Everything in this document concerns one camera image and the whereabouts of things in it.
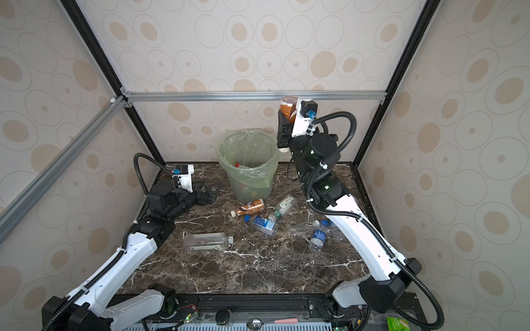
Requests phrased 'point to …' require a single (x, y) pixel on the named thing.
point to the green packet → (395, 324)
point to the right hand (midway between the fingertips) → (289, 111)
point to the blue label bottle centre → (261, 224)
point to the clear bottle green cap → (284, 207)
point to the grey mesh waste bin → (247, 195)
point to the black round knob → (222, 316)
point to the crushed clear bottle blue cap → (303, 231)
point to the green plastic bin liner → (249, 157)
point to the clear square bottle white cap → (210, 241)
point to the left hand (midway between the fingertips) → (217, 180)
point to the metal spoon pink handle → (256, 324)
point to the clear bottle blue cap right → (317, 242)
